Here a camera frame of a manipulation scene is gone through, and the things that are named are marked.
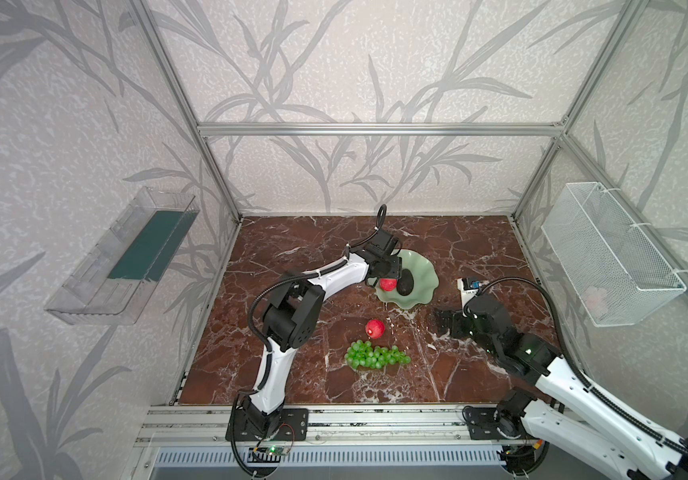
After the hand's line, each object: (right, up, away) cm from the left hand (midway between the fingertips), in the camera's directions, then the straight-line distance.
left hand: (398, 260), depth 96 cm
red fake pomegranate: (-3, -8, -1) cm, 9 cm away
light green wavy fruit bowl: (+9, -7, +2) cm, 12 cm away
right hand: (+12, -9, -17) cm, 22 cm away
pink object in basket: (+46, -9, -24) cm, 52 cm away
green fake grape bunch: (-12, -25, -14) cm, 31 cm away
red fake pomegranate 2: (-8, -19, -10) cm, 23 cm away
